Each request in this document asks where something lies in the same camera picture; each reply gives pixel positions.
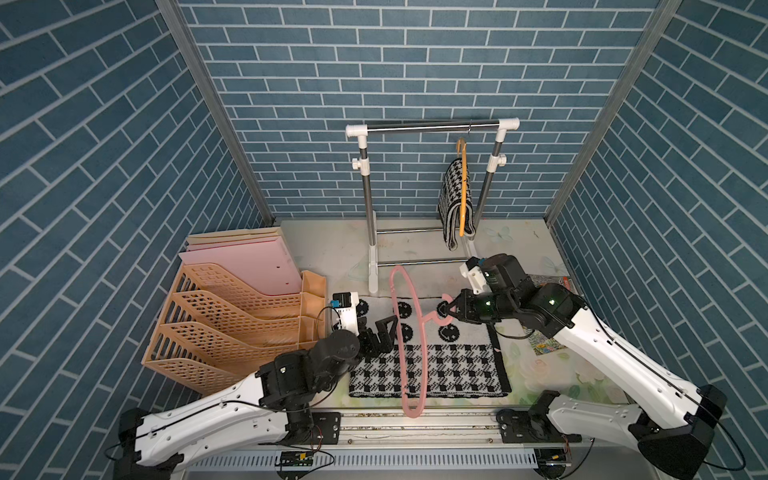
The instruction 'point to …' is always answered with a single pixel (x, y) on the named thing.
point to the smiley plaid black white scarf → (463, 359)
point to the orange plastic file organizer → (217, 328)
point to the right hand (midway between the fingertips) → (448, 310)
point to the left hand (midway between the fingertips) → (394, 326)
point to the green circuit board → (297, 458)
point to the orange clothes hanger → (461, 145)
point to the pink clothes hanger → (424, 316)
